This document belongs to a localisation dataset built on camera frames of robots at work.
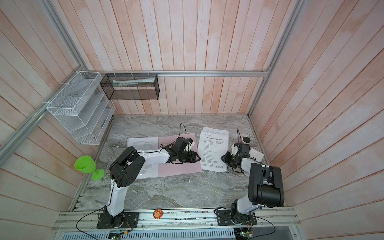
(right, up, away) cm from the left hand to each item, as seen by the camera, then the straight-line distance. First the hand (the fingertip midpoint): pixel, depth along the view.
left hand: (197, 161), depth 92 cm
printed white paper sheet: (-35, +9, +10) cm, 38 cm away
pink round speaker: (+33, +13, +6) cm, 36 cm away
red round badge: (-22, -24, -16) cm, 36 cm away
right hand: (+17, +2, +4) cm, 17 cm away
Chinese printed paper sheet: (+11, +6, +9) cm, 16 cm away
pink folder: (-16, -4, -2) cm, 17 cm away
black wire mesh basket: (-47, +51, +12) cm, 70 cm away
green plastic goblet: (-62, +1, -12) cm, 63 cm away
